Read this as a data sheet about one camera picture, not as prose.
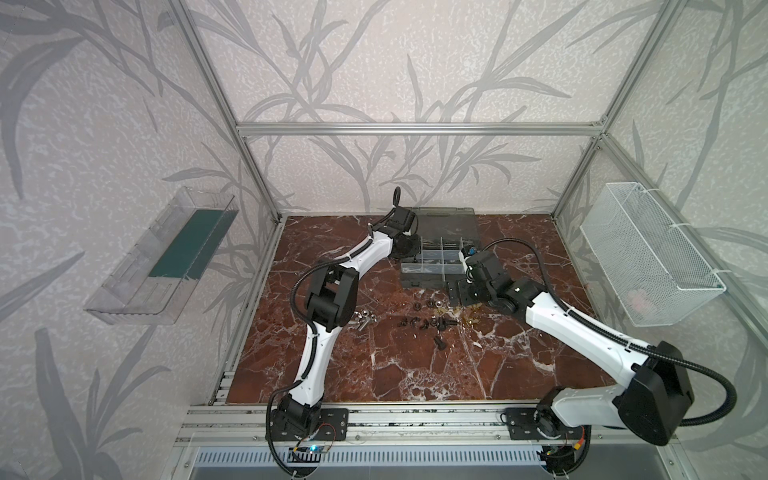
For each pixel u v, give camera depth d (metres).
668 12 0.71
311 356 0.61
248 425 0.75
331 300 0.59
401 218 0.83
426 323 0.91
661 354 0.42
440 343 0.87
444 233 1.16
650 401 0.39
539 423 0.67
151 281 0.63
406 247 0.87
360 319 0.92
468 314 0.94
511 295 0.57
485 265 0.61
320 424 0.72
